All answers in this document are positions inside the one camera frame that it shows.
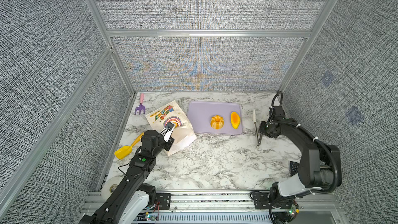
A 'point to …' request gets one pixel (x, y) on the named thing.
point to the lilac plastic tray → (200, 113)
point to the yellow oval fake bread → (235, 120)
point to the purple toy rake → (141, 107)
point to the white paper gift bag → (182, 135)
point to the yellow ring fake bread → (217, 122)
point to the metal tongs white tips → (258, 140)
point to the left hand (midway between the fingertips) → (170, 131)
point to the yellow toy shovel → (122, 151)
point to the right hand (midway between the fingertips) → (262, 129)
